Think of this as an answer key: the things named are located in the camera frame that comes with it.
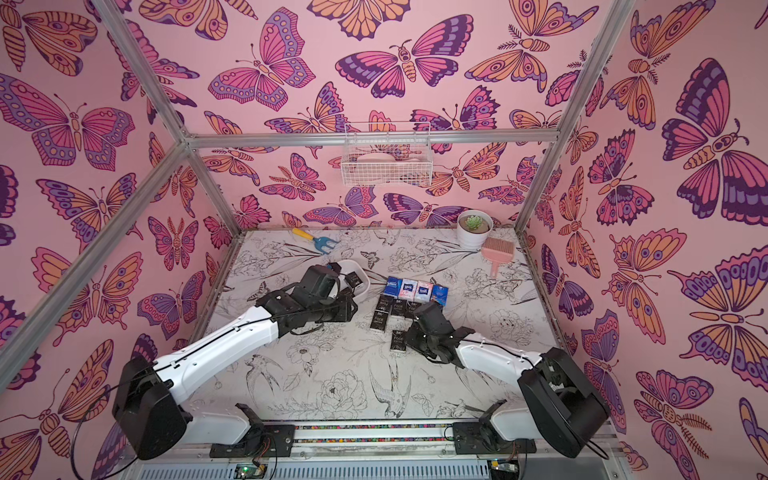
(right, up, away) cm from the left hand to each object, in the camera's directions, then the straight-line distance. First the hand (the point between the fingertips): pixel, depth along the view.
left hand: (357, 305), depth 81 cm
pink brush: (+50, +15, +32) cm, 61 cm away
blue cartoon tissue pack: (+25, +1, +17) cm, 31 cm away
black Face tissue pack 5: (+11, -12, +9) cm, 19 cm away
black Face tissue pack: (+7, -2, +16) cm, 18 cm away
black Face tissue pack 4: (+5, -7, +12) cm, 15 cm away
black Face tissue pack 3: (+15, -3, +15) cm, 21 cm away
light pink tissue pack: (+20, +2, +19) cm, 27 cm away
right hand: (+12, -11, +6) cm, 17 cm away
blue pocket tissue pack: (+10, +3, +19) cm, 22 cm away
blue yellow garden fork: (-19, +19, +36) cm, 45 cm away
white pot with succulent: (+39, +24, +26) cm, 52 cm away
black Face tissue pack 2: (+12, -3, +15) cm, 20 cm away
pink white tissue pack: (+15, +2, +19) cm, 24 cm away
